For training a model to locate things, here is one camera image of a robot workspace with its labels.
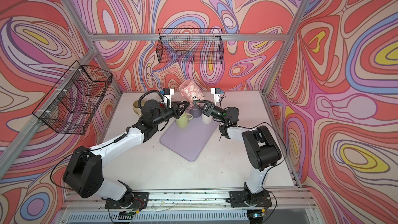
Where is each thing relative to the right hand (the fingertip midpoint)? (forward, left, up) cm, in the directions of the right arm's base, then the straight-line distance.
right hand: (193, 105), depth 75 cm
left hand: (+1, +2, +1) cm, 2 cm away
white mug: (+8, -7, -24) cm, 26 cm away
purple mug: (+14, 0, -23) cm, 26 cm away
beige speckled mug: (+17, +40, -20) cm, 47 cm away
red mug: (-4, +14, +6) cm, 16 cm away
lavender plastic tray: (-5, +3, -28) cm, 29 cm away
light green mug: (+6, +8, -22) cm, 24 cm away
